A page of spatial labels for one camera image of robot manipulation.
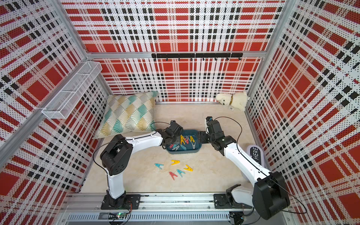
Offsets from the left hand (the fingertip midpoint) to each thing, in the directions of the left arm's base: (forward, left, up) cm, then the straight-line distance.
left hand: (178, 137), depth 95 cm
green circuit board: (-44, +28, -2) cm, 52 cm away
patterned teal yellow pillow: (+11, +33, +13) cm, 38 cm away
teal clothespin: (-6, -4, -3) cm, 8 cm away
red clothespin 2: (-24, +2, -4) cm, 24 cm away
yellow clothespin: (0, -10, -2) cm, 10 cm away
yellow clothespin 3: (-16, +1, -3) cm, 16 cm away
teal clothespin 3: (-22, -2, -4) cm, 22 cm away
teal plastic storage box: (+3, -12, +1) cm, 12 cm away
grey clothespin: (-5, -11, -2) cm, 12 cm away
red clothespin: (-1, -6, -2) cm, 7 cm away
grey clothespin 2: (-7, +1, -3) cm, 7 cm away
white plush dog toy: (+34, -49, +2) cm, 60 cm away
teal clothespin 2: (-18, +12, -3) cm, 22 cm away
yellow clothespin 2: (-20, -8, -3) cm, 22 cm away
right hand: (-4, -18, +11) cm, 21 cm away
